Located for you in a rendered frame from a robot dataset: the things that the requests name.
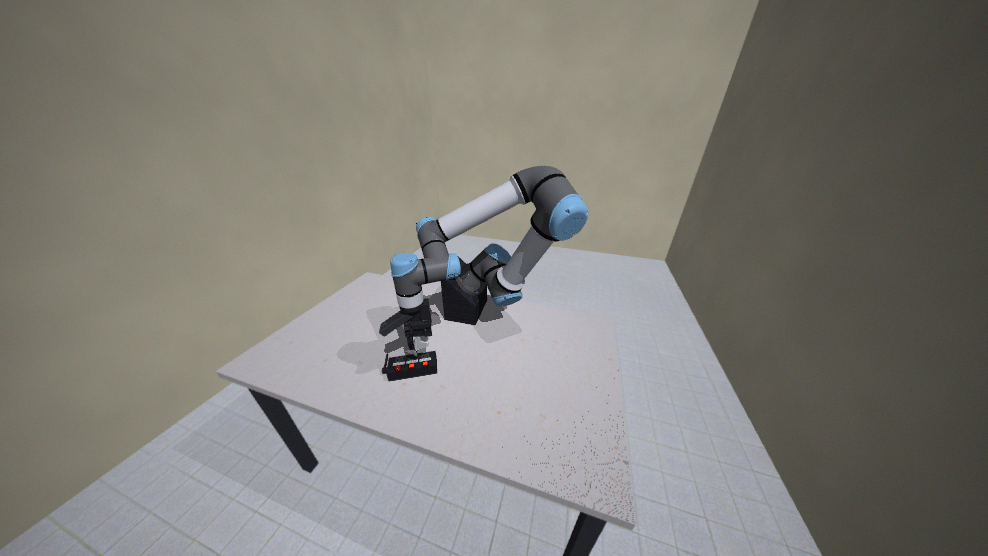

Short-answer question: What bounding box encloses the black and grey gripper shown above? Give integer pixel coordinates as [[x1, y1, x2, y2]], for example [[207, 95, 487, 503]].
[[399, 298, 432, 356]]

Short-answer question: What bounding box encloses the black power strip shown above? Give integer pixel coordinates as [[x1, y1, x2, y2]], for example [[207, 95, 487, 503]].
[[382, 351, 437, 381]]

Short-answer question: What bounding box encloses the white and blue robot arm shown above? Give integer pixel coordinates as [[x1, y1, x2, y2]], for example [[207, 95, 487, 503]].
[[390, 166, 588, 309]]

